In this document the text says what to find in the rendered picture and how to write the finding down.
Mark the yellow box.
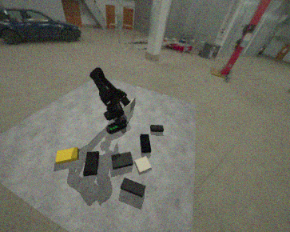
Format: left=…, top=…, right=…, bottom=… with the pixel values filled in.
left=55, top=147, right=79, bottom=165

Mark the beige square tile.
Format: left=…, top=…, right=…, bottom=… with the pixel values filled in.
left=135, top=157, right=152, bottom=173

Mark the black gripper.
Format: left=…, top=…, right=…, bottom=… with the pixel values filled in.
left=106, top=107, right=126, bottom=127

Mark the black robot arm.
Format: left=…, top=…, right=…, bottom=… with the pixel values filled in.
left=89, top=68, right=131, bottom=121

